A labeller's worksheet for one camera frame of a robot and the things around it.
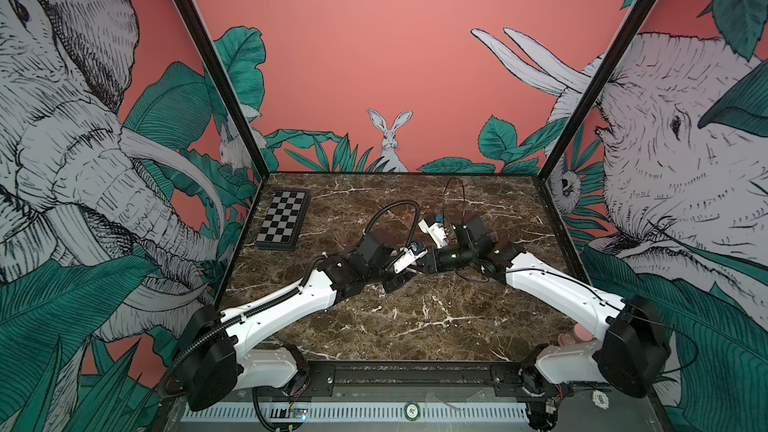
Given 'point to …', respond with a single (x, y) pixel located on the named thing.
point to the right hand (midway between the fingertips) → (408, 264)
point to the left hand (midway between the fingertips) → (411, 261)
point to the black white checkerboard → (283, 221)
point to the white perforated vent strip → (366, 413)
